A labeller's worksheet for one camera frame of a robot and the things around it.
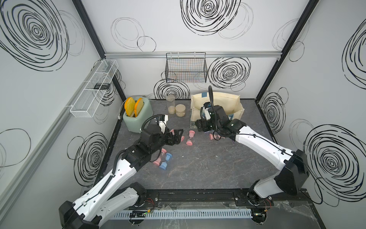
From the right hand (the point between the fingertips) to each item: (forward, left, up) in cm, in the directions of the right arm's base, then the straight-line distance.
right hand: (202, 121), depth 80 cm
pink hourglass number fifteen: (+2, +6, -19) cm, 20 cm away
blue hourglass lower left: (-19, +22, -18) cm, 34 cm away
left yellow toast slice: (+10, +45, +1) cm, 46 cm away
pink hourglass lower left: (-18, +26, -17) cm, 36 cm away
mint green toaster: (+5, +44, -11) cm, 45 cm away
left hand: (-9, +14, +5) cm, 17 cm away
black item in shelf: (+12, +55, +15) cm, 59 cm away
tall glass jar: (+24, +21, -7) cm, 33 cm away
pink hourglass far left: (-1, +12, -18) cm, 21 cm away
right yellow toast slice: (+10, +39, +1) cm, 41 cm away
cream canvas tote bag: (+20, -22, -6) cm, 30 cm away
